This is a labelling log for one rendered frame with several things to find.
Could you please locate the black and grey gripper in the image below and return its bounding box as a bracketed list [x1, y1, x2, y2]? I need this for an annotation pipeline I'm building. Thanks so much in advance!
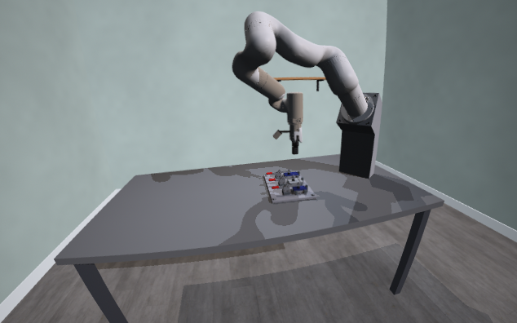
[289, 123, 303, 155]

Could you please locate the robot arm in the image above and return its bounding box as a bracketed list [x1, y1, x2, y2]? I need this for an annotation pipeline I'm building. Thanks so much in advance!
[232, 11, 374, 124]

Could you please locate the toggle clamp with red handle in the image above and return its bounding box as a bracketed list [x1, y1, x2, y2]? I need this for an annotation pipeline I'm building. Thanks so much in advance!
[266, 169, 291, 179]
[272, 182, 301, 195]

